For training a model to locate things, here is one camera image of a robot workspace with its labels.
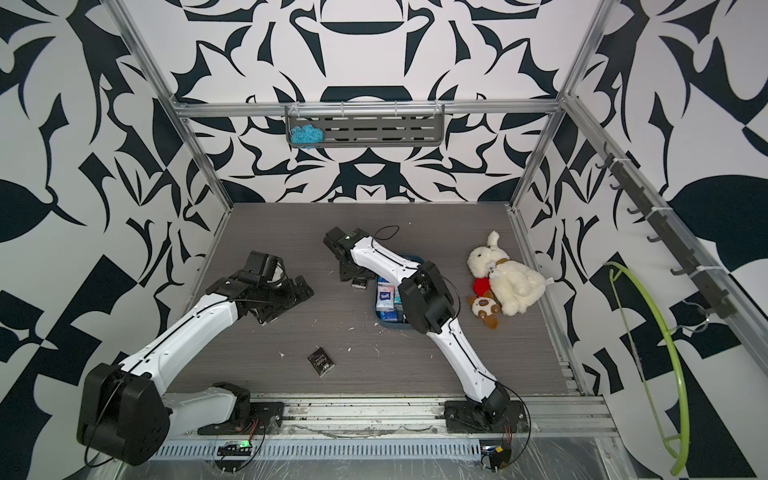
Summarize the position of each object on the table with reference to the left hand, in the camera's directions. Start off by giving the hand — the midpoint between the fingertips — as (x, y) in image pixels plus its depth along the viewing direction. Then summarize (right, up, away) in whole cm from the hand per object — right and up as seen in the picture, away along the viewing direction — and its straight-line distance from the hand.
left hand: (297, 293), depth 85 cm
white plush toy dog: (+62, +2, +2) cm, 62 cm away
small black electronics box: (-12, -35, -11) cm, 39 cm away
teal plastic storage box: (+30, -9, +4) cm, 31 cm away
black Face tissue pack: (+16, +1, +12) cm, 20 cm away
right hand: (+14, +5, +14) cm, 20 cm away
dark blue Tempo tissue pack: (+26, -7, +4) cm, 27 cm away
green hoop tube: (+75, -22, -34) cm, 85 cm away
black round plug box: (+51, -35, -13) cm, 64 cm away
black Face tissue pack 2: (+8, -18, -4) cm, 20 cm away
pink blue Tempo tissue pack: (+25, -2, +4) cm, 25 cm away
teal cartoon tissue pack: (+28, -2, +5) cm, 29 cm away
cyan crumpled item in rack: (+1, +46, +7) cm, 47 cm away
